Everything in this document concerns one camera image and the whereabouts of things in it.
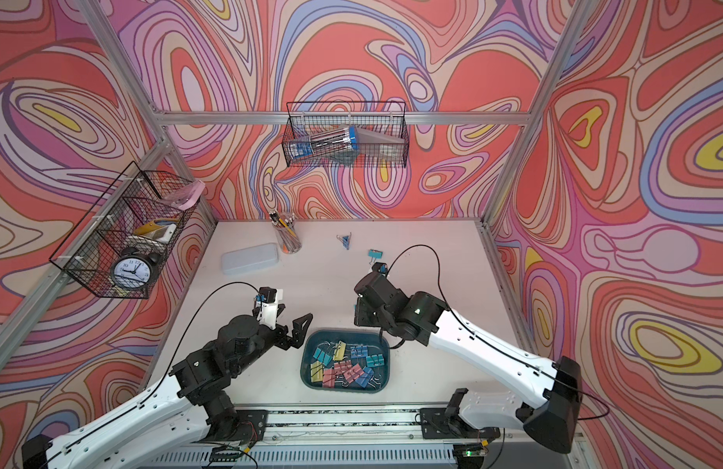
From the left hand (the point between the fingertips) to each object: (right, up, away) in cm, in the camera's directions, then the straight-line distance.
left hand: (301, 312), depth 73 cm
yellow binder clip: (+3, -18, +8) cm, 20 cm away
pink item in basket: (-37, +32, +11) cm, 50 cm away
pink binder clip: (+10, -17, +8) cm, 21 cm away
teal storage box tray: (+2, -10, +11) cm, 15 cm away
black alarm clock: (-39, +11, -5) cm, 41 cm away
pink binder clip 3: (+13, -18, +5) cm, 23 cm away
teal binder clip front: (+4, -15, +11) cm, 19 cm away
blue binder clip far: (+9, +19, +36) cm, 41 cm away
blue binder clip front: (+16, -20, +7) cm, 27 cm away
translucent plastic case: (-29, +12, +33) cm, 45 cm away
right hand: (+16, -1, 0) cm, 16 cm away
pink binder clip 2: (+6, -20, +7) cm, 22 cm away
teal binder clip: (+21, +14, +36) cm, 43 cm away
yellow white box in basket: (-37, +21, +2) cm, 43 cm away
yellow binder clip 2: (+9, -14, +10) cm, 20 cm away
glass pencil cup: (-12, +21, +31) cm, 39 cm away
